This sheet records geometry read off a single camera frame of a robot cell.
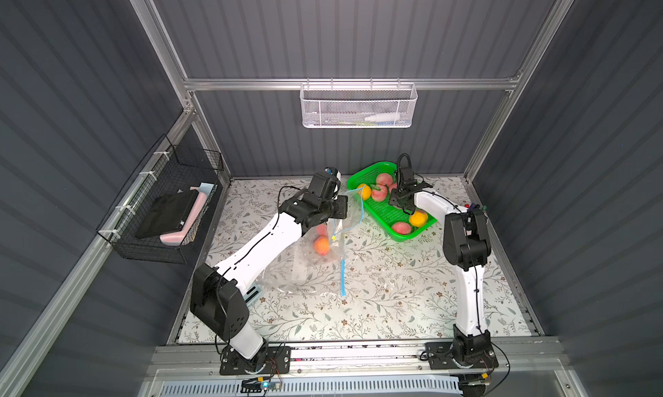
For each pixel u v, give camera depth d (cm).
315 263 93
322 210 60
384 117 90
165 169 77
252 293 84
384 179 111
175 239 64
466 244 60
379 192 108
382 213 108
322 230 91
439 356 73
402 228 95
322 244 91
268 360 73
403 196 80
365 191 108
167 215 68
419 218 99
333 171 72
